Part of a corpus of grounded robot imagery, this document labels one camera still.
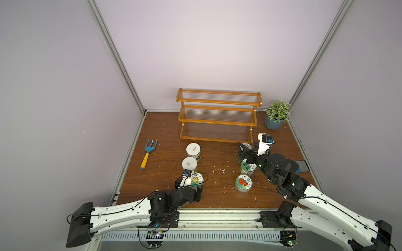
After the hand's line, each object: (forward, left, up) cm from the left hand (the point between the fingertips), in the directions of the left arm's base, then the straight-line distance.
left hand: (198, 186), depth 79 cm
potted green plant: (+43, -48, +11) cm, 66 cm away
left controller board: (-20, +20, -8) cm, 30 cm away
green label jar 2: (+8, -26, +3) cm, 28 cm away
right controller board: (-20, -42, -6) cm, 47 cm away
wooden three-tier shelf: (+47, -12, +3) cm, 48 cm away
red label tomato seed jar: (0, -23, +3) cm, 23 cm away
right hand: (+13, -23, +23) cm, 35 cm away
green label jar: (+19, +3, +4) cm, 20 cm away
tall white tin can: (+11, +5, +4) cm, 13 cm away
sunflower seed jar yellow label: (+2, +1, +3) cm, 4 cm away
